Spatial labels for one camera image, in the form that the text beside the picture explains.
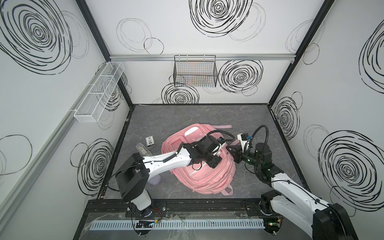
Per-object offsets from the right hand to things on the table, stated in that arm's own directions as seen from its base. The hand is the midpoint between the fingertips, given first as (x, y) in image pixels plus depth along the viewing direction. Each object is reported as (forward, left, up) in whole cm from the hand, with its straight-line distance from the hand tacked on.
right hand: (226, 149), depth 78 cm
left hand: (-2, +4, -4) cm, 6 cm away
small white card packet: (+13, +47, -15) cm, 51 cm away
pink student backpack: (-12, +15, -7) cm, 20 cm away
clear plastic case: (+6, +49, -14) cm, 52 cm away
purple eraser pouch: (-13, +37, -12) cm, 41 cm away
